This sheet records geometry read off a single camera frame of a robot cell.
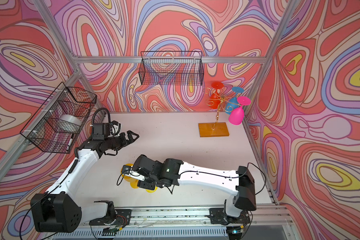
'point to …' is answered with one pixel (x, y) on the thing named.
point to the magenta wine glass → (236, 116)
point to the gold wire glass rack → (223, 100)
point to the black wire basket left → (40, 130)
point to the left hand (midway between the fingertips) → (134, 137)
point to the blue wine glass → (232, 102)
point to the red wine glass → (215, 99)
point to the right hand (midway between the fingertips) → (146, 177)
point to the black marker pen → (69, 143)
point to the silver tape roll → (68, 123)
